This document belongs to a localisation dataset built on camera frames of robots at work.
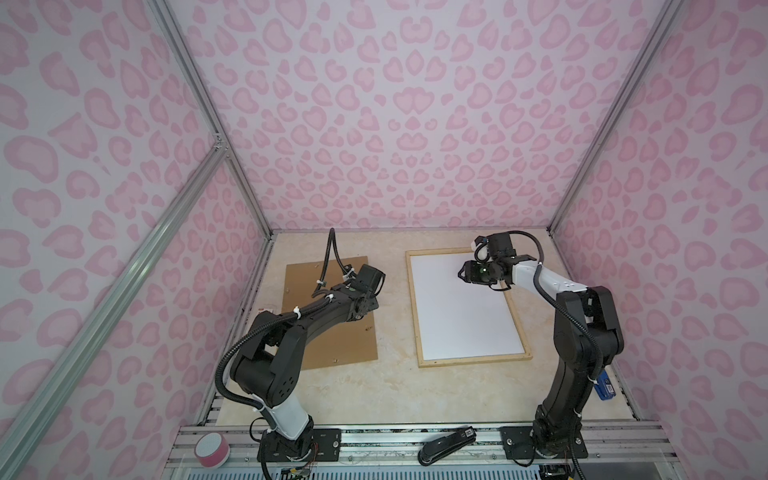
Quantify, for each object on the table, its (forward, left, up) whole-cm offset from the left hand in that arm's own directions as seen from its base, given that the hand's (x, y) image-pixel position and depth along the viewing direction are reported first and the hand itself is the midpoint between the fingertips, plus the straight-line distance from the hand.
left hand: (367, 296), depth 93 cm
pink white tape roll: (-40, +34, 0) cm, 52 cm away
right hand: (+8, -32, +2) cm, 33 cm away
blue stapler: (-27, -64, -4) cm, 69 cm away
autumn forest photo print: (-5, -29, -6) cm, 30 cm away
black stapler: (-40, -19, -3) cm, 44 cm away
